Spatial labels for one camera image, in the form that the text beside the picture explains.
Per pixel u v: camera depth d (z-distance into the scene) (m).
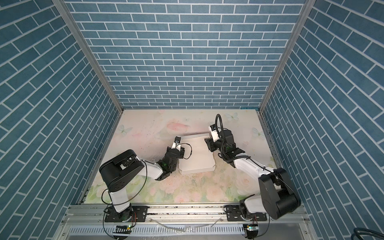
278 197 0.43
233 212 0.74
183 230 0.71
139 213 0.74
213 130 0.76
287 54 0.87
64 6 0.70
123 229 0.72
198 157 0.92
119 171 0.49
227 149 0.68
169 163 0.71
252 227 0.74
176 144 0.77
